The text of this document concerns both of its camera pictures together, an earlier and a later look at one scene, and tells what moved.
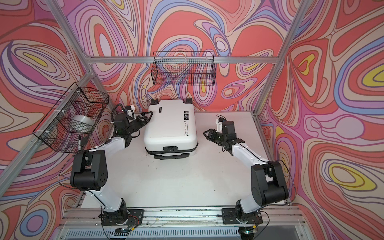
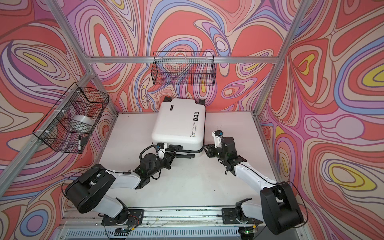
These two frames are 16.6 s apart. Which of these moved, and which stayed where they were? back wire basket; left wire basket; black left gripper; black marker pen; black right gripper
Moved: black right gripper; black left gripper
Stayed: left wire basket; back wire basket; black marker pen
